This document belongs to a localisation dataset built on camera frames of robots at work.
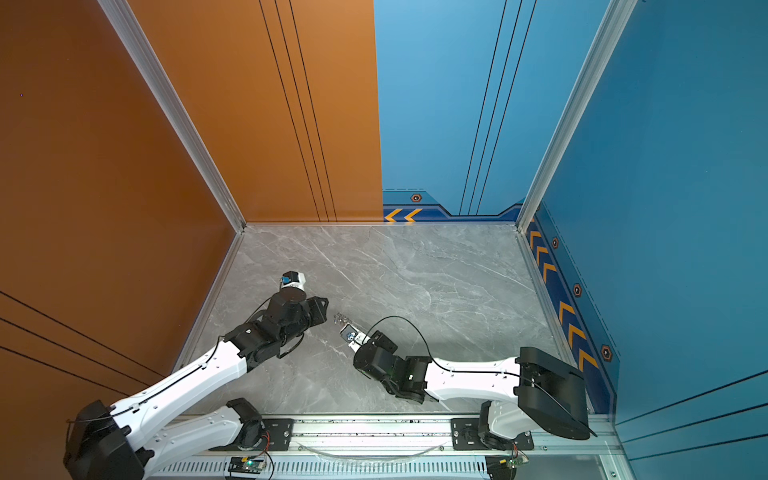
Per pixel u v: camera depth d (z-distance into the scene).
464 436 0.72
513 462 0.70
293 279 0.71
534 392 0.42
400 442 0.74
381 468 0.70
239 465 0.72
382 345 0.70
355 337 0.65
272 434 0.74
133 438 0.40
